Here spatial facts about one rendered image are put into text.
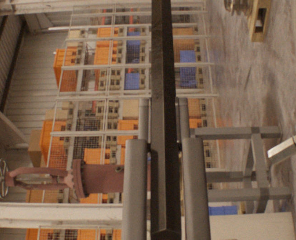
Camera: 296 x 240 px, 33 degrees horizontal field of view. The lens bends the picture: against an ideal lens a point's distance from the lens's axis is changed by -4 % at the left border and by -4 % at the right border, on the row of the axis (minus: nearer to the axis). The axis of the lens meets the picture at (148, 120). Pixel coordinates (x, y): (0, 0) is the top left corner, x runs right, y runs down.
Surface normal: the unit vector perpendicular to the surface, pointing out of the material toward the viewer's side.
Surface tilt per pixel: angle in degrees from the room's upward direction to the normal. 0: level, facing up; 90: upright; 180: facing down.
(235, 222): 90
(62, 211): 90
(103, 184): 92
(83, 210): 90
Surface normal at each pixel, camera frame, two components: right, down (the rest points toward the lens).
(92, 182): 0.02, 0.58
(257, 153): -0.04, -0.65
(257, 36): 0.00, 0.84
